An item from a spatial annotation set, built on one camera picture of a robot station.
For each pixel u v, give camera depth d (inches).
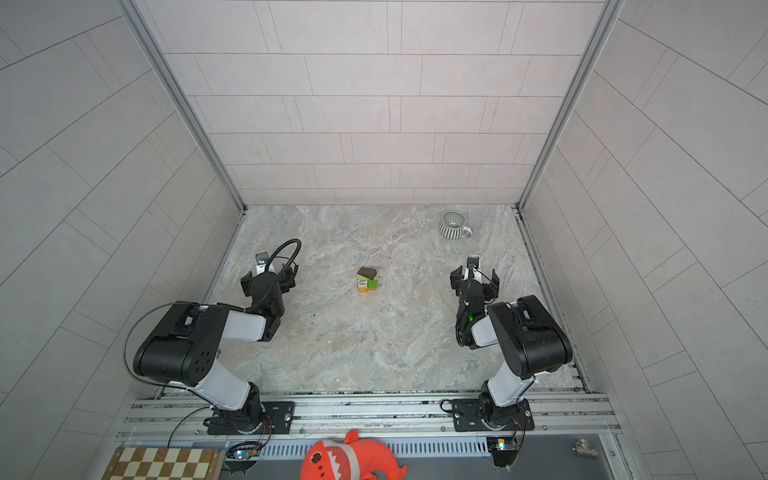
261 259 30.3
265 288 26.7
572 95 33.6
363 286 35.9
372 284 35.9
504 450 26.8
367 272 36.1
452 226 40.5
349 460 23.6
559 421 28.0
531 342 18.0
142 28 28.8
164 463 24.8
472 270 29.1
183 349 17.5
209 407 21.7
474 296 27.0
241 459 25.6
